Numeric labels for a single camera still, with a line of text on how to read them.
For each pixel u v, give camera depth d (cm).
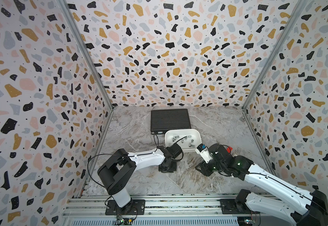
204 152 69
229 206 73
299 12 72
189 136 103
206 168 67
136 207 73
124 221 70
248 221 70
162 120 106
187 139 102
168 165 73
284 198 44
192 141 100
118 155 48
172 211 73
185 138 101
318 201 41
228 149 98
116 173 45
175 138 101
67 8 70
